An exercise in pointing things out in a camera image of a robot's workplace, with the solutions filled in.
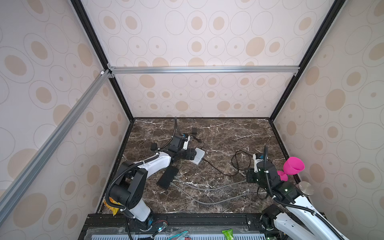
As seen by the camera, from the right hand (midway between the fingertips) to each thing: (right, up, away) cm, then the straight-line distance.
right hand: (248, 168), depth 79 cm
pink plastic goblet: (+22, +2, -2) cm, 22 cm away
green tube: (-12, -28, -10) cm, 32 cm away
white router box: (-26, +4, +16) cm, 31 cm away
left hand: (-28, +9, +11) cm, 31 cm away
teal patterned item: (-33, -28, -10) cm, 45 cm away
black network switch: (-45, -7, +9) cm, 46 cm away
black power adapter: (-29, +21, +33) cm, 49 cm away
